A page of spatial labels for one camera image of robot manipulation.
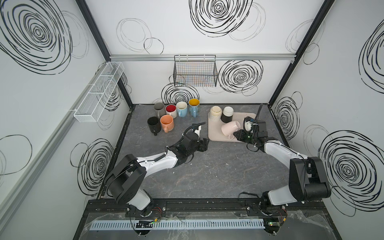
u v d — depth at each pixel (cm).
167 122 107
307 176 48
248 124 83
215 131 102
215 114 105
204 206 75
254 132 72
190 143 64
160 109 104
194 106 105
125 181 43
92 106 74
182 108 106
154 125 99
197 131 76
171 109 108
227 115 105
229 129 91
